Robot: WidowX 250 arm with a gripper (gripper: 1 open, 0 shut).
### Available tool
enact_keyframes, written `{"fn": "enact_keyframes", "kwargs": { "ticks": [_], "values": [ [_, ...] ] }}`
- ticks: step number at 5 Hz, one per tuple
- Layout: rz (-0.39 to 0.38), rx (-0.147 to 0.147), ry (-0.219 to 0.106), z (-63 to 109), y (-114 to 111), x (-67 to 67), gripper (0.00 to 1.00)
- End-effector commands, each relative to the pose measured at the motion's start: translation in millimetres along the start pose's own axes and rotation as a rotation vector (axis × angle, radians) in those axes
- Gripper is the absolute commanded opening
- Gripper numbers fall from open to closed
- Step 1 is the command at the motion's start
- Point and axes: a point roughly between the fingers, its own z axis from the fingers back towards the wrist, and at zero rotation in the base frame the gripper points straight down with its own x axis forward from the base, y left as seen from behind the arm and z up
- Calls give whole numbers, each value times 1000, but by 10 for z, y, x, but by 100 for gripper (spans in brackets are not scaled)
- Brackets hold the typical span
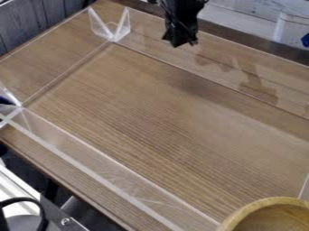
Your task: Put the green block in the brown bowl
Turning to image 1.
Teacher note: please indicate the clear acrylic barrier wall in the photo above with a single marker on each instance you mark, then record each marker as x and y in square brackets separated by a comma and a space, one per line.
[135, 202]

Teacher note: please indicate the brown wooden bowl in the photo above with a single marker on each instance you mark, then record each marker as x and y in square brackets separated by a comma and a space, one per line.
[271, 214]

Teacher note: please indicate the clear acrylic corner bracket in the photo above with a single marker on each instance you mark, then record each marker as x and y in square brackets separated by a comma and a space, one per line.
[110, 31]

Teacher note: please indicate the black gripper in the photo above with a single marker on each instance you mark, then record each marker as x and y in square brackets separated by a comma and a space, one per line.
[182, 11]

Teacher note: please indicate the metal bracket with screw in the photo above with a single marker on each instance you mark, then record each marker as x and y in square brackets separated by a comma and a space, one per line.
[59, 220]

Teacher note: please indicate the white container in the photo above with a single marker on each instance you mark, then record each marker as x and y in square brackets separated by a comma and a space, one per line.
[292, 30]

